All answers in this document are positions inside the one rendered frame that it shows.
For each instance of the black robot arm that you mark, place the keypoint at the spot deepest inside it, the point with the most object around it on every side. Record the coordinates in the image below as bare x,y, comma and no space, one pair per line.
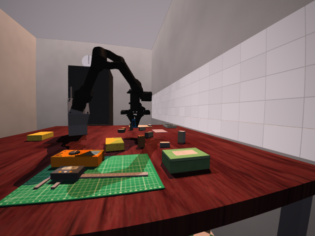
99,62

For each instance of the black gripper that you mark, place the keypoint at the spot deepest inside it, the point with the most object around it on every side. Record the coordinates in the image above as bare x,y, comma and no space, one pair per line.
135,106

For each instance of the green cutting mat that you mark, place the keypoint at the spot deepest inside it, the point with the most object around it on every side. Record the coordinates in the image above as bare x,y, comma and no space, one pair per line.
88,188

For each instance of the orange rectangular block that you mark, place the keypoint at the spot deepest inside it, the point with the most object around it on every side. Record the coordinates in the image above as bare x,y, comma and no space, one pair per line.
87,158

